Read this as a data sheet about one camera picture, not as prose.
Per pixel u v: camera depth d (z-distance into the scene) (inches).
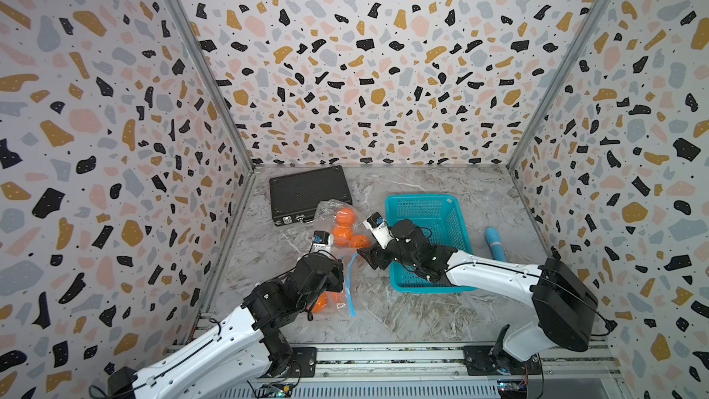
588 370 30.0
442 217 40.6
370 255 28.2
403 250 25.5
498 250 37.2
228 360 22.1
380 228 27.6
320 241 25.2
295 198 40.9
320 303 30.6
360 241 35.5
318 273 20.9
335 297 28.3
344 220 36.8
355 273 33.0
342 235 35.4
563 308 17.1
